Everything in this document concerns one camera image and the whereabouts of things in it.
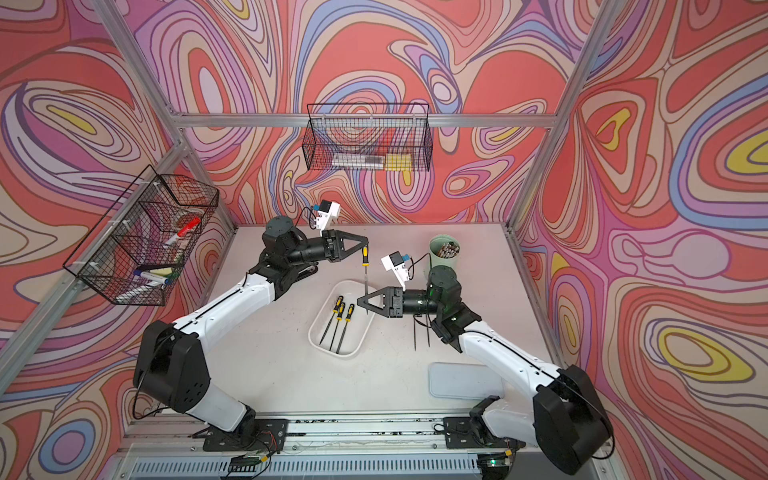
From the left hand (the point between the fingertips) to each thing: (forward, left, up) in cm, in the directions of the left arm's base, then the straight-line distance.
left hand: (366, 247), depth 68 cm
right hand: (-12, +1, -8) cm, 15 cm away
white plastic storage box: (-3, +10, -34) cm, 36 cm away
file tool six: (+2, +12, -34) cm, 36 cm away
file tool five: (-1, +10, -34) cm, 35 cm away
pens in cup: (+13, -23, -16) cm, 31 cm away
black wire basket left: (+4, +59, -5) cm, 59 cm away
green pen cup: (+19, -21, -20) cm, 35 cm away
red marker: (+9, +47, -3) cm, 48 cm away
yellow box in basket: (+35, -8, 0) cm, 36 cm away
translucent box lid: (-20, -26, -33) cm, 46 cm away
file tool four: (-4, +8, -33) cm, 35 cm away
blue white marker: (-4, +52, -6) cm, 52 cm away
